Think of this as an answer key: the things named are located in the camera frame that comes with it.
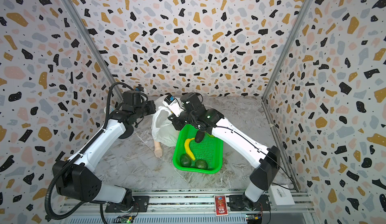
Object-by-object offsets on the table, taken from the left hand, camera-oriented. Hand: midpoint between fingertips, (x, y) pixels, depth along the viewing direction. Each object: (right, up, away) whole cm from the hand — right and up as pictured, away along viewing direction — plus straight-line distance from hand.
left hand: (157, 104), depth 81 cm
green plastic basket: (+29, -28, +12) cm, 42 cm away
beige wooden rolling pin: (-2, -27, +8) cm, 28 cm away
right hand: (+9, -7, -12) cm, 16 cm away
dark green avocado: (+15, -31, 0) cm, 35 cm away
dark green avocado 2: (+24, -33, 0) cm, 41 cm away
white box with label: (+62, -45, -8) cm, 77 cm away
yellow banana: (+15, -25, +11) cm, 31 cm away
